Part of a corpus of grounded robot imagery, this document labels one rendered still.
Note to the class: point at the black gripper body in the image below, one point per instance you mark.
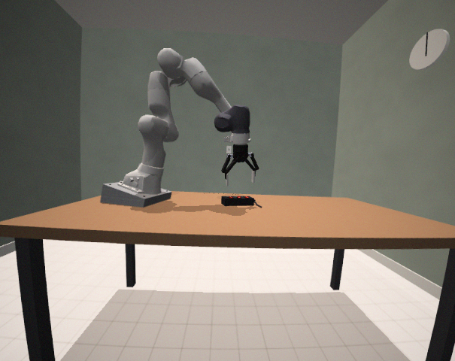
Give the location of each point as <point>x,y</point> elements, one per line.
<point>240,150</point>

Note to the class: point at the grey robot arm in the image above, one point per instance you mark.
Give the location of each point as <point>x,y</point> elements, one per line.
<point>236,119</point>

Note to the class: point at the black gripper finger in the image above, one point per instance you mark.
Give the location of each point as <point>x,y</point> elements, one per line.
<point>226,170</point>
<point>251,155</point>

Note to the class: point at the black power strip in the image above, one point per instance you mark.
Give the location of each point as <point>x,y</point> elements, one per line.
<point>237,201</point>

